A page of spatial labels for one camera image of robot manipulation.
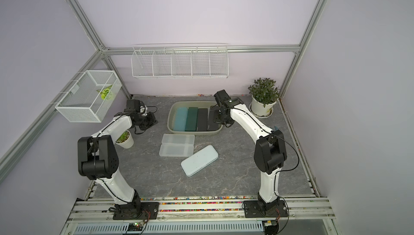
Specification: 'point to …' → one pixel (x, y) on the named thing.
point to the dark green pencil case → (191, 119)
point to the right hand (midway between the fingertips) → (218, 119)
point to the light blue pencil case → (198, 161)
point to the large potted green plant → (264, 94)
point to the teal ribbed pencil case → (180, 119)
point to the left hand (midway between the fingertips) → (158, 121)
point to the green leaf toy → (104, 92)
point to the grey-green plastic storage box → (172, 110)
